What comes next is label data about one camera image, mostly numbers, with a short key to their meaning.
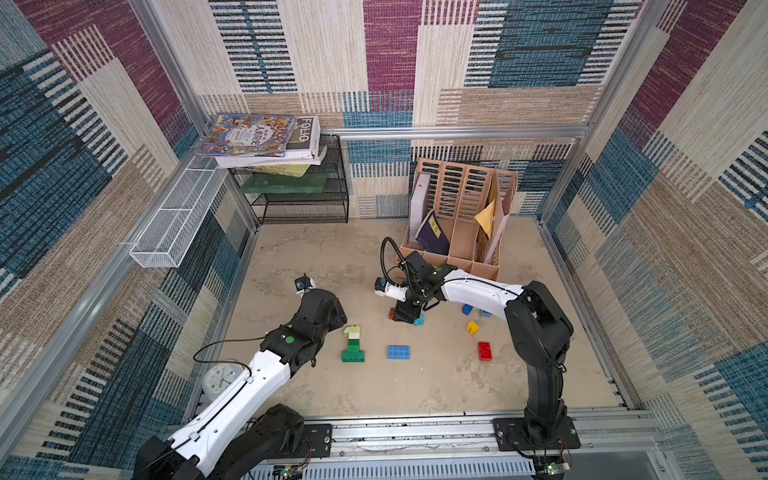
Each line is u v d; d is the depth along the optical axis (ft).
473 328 2.93
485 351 2.81
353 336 2.90
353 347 2.86
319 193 3.08
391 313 2.95
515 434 2.42
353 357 2.79
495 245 2.96
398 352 2.85
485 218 2.85
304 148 2.63
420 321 2.73
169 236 2.34
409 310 2.70
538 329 1.68
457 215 3.89
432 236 3.35
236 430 1.48
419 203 3.20
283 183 3.17
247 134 2.70
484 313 1.98
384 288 2.68
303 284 2.27
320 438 2.43
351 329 2.93
